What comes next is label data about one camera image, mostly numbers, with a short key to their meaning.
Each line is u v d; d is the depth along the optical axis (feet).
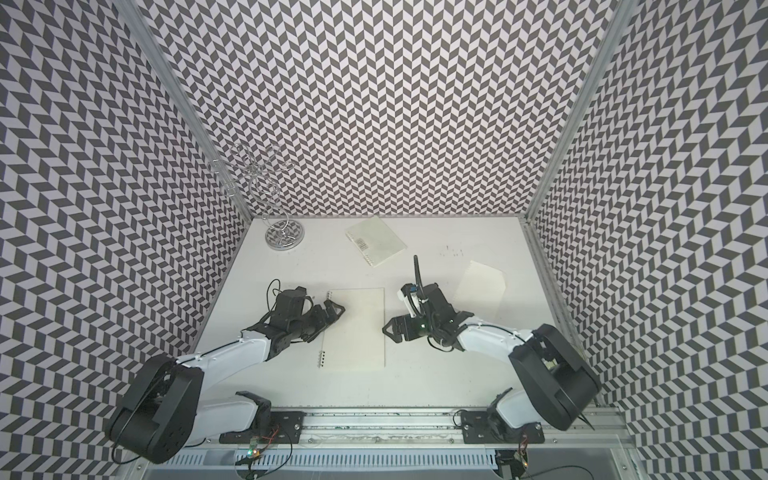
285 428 2.35
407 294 2.47
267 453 2.27
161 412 1.35
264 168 3.52
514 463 2.18
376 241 3.65
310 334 2.52
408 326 2.47
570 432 1.37
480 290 3.19
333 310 2.66
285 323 2.25
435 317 2.23
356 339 2.84
